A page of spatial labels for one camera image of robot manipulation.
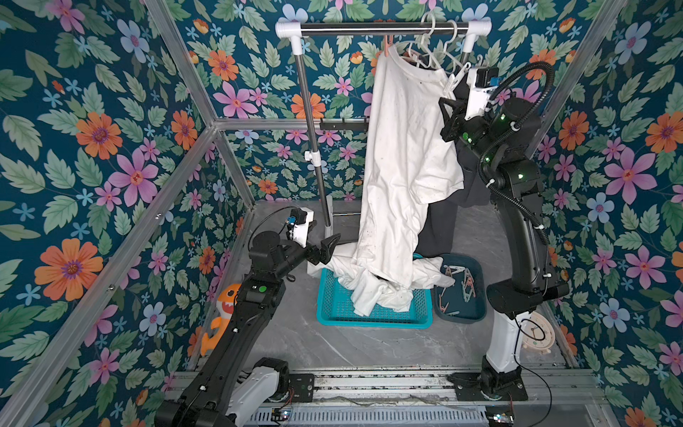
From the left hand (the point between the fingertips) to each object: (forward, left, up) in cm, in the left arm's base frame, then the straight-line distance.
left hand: (329, 228), depth 70 cm
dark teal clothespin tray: (-10, -44, -32) cm, 55 cm away
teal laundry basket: (-9, +1, -32) cm, 33 cm away
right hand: (+15, -32, +28) cm, 45 cm away
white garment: (-4, -15, -21) cm, 26 cm away
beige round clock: (-22, -63, -32) cm, 74 cm away
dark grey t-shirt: (+15, -38, -14) cm, 44 cm away
